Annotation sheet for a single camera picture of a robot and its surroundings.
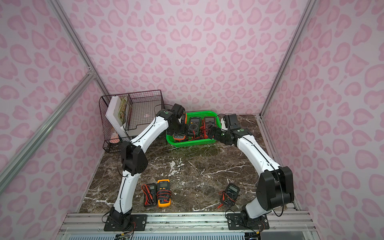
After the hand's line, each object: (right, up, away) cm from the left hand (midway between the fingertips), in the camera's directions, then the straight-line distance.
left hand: (183, 129), depth 95 cm
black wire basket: (-31, +15, +15) cm, 38 cm away
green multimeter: (+7, +3, +8) cm, 11 cm away
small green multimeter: (+26, -34, -17) cm, 46 cm away
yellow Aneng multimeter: (-8, -33, -17) cm, 38 cm away
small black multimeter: (-16, -33, -15) cm, 39 cm away
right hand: (+18, -3, -9) cm, 21 cm away
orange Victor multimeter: (-3, -4, -5) cm, 7 cm away
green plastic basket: (-8, -5, 0) cm, 10 cm away
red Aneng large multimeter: (+18, +5, +8) cm, 20 cm away
